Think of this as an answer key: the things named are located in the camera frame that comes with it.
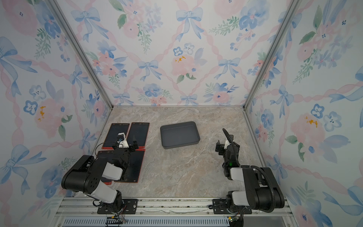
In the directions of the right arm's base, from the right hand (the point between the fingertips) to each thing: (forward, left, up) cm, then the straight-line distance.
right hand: (226, 135), depth 93 cm
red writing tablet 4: (-23, +60, -7) cm, 64 cm away
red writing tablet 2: (+6, +61, -6) cm, 62 cm away
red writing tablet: (+1, +80, -7) cm, 81 cm away
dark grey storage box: (+5, +31, -7) cm, 32 cm away
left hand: (-4, +63, +4) cm, 63 cm away
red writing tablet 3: (-11, +79, -7) cm, 80 cm away
